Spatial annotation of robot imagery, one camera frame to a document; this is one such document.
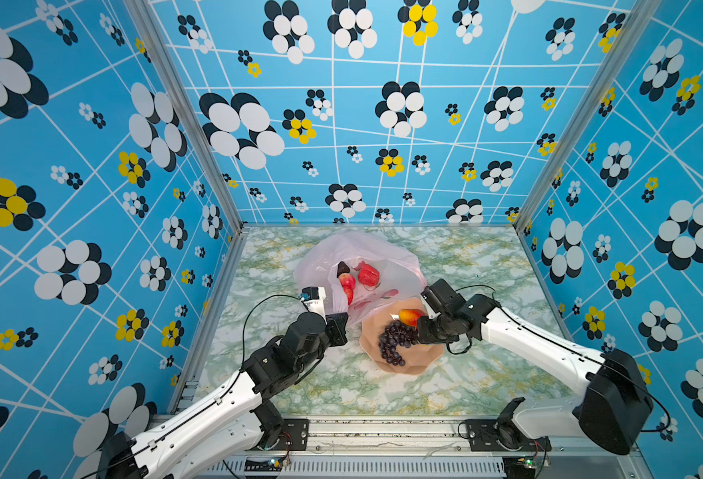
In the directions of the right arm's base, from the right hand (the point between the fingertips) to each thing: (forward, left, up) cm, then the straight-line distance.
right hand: (421, 335), depth 82 cm
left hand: (0, +19, +11) cm, 22 cm away
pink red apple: (+20, +22, -3) cm, 30 cm away
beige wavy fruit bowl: (-4, 0, -6) cm, 7 cm away
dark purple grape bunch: (+1, +7, -3) cm, 8 cm away
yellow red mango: (+7, +2, -2) cm, 8 cm away
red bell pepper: (+22, +15, -3) cm, 27 cm away
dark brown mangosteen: (+26, +24, -2) cm, 35 cm away
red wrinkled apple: (+16, +21, -4) cm, 26 cm away
